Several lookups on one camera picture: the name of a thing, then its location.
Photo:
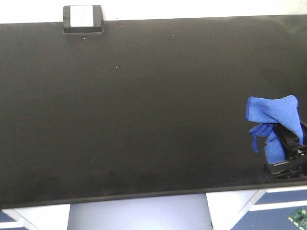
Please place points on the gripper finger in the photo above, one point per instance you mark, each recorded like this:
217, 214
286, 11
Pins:
289, 141
305, 134

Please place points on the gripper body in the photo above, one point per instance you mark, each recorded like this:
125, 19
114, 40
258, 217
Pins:
285, 169

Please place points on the blue cloth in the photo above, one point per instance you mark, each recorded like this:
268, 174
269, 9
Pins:
273, 112

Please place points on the green circuit board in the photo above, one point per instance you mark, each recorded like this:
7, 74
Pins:
299, 217

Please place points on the black socket box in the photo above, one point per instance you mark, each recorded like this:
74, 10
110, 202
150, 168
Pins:
82, 20

